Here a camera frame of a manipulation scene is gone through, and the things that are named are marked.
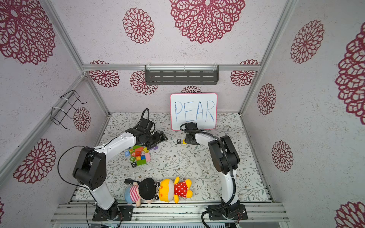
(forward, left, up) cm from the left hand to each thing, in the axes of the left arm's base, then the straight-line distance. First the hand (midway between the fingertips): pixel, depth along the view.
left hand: (163, 141), depth 91 cm
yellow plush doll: (-29, -6, -3) cm, 30 cm away
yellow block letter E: (+5, -13, -9) cm, 17 cm away
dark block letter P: (+7, -10, -10) cm, 15 cm away
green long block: (-10, +14, -10) cm, 20 cm away
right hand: (+9, -18, -9) cm, 22 cm away
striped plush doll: (-29, +6, 0) cm, 30 cm away
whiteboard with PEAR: (+26, -26, +4) cm, 37 cm away
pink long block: (-7, +11, -9) cm, 16 cm away
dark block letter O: (-12, +19, -9) cm, 24 cm away
